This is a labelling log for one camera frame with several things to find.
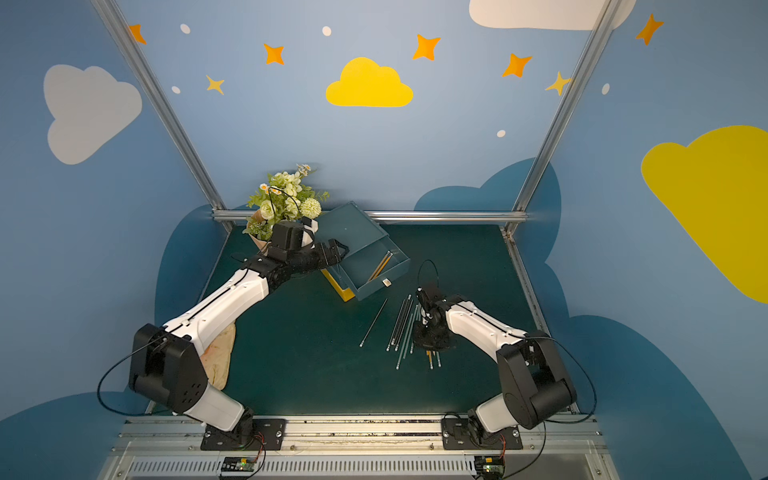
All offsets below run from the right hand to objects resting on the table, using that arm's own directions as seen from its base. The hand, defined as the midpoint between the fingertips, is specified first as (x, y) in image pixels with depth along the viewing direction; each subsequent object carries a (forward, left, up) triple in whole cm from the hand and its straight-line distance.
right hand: (422, 341), depth 88 cm
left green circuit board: (-33, +45, -3) cm, 56 cm away
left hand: (+18, +26, +21) cm, 37 cm away
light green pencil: (-2, +3, +11) cm, 12 cm away
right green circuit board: (-29, -17, -5) cm, 34 cm away
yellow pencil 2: (+18, +13, +13) cm, 26 cm away
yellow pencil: (+18, +14, +13) cm, 26 cm away
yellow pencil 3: (-4, -3, -3) cm, 6 cm away
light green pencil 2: (-4, -5, -3) cm, 7 cm away
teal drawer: (+16, +20, +16) cm, 30 cm away
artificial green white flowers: (+31, +44, +27) cm, 60 cm away
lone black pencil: (+6, +16, -2) cm, 17 cm away
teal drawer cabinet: (+31, +25, +18) cm, 44 cm away
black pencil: (+7, +7, -3) cm, 11 cm away
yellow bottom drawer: (+14, +25, +2) cm, 29 cm away
